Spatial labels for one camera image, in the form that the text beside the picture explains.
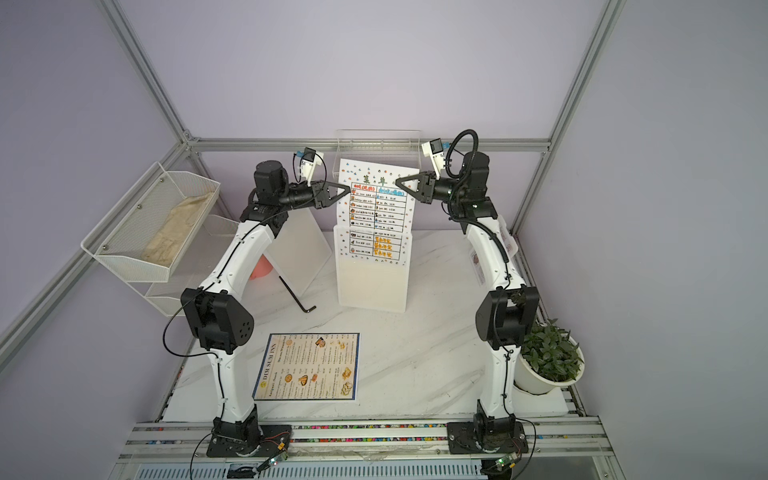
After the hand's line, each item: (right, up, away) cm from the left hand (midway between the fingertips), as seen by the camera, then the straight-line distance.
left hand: (347, 192), depth 77 cm
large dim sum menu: (-12, -50, +9) cm, 52 cm away
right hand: (+14, +1, -2) cm, 14 cm away
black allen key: (-21, -32, +23) cm, 45 cm away
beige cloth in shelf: (-47, -9, +4) cm, 48 cm away
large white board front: (+6, -21, +11) cm, 24 cm away
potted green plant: (+49, -41, -8) cm, 64 cm away
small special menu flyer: (+43, -21, +30) cm, 57 cm away
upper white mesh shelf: (-53, -10, 0) cm, 54 cm away
